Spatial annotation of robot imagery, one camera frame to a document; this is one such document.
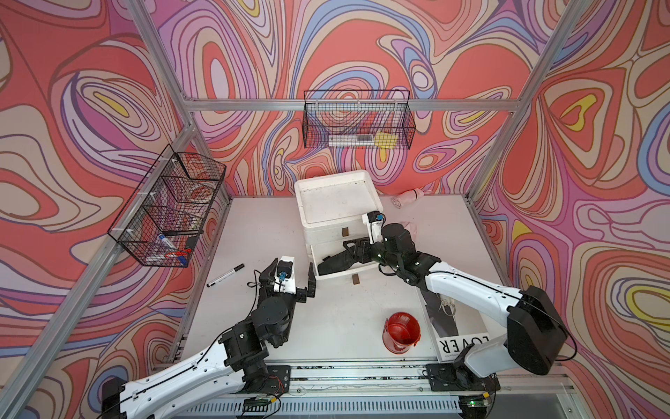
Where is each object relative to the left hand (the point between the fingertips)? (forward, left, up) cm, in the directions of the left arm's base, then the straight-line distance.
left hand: (297, 264), depth 69 cm
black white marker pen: (+13, +27, -25) cm, 38 cm away
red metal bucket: (-11, -31, -24) cm, 40 cm away
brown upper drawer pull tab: (+16, -13, -6) cm, 21 cm away
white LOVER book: (-12, -46, -22) cm, 52 cm away
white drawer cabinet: (+23, -9, -3) cm, 25 cm away
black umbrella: (+7, -10, -11) cm, 16 cm away
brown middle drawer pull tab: (+3, -17, -14) cm, 22 cm away
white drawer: (+15, -4, -16) cm, 22 cm away
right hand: (+9, -15, -7) cm, 19 cm away
